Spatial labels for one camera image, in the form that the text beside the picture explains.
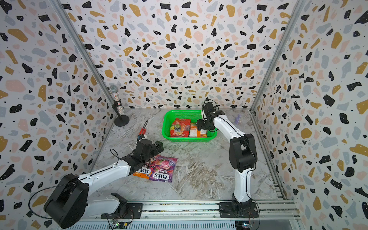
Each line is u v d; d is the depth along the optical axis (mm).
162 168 861
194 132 1010
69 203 408
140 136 778
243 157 530
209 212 746
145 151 685
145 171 856
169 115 1082
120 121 1123
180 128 1030
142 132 1076
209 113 706
